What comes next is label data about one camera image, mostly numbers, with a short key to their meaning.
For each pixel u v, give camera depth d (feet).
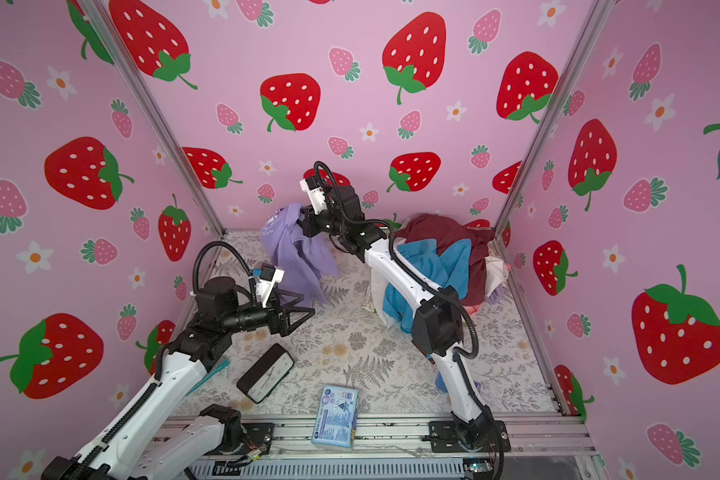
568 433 2.51
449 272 2.98
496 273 2.99
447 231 3.24
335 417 2.35
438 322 1.80
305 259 2.75
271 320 2.02
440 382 2.78
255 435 2.47
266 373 2.52
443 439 2.41
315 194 2.33
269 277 2.06
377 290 3.27
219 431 2.04
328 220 2.32
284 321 2.02
